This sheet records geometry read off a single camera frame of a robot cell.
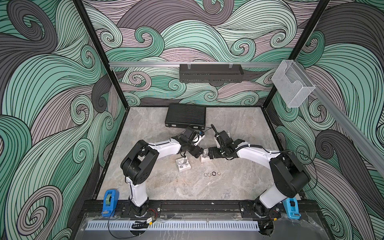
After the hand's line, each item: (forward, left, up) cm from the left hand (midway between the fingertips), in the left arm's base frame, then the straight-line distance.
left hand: (197, 145), depth 92 cm
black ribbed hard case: (+26, +8, -1) cm, 28 cm away
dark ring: (-16, -10, -4) cm, 19 cm away
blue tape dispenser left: (-31, +44, 0) cm, 54 cm away
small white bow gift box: (-12, +9, -1) cm, 15 cm away
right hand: (-5, -10, -2) cm, 11 cm away
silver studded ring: (-16, -4, -5) cm, 18 cm away
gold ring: (-17, -6, -5) cm, 19 cm away
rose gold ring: (-16, -12, -4) cm, 20 cm away
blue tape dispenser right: (-34, -45, -1) cm, 56 cm away
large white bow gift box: (-8, -5, 0) cm, 9 cm away
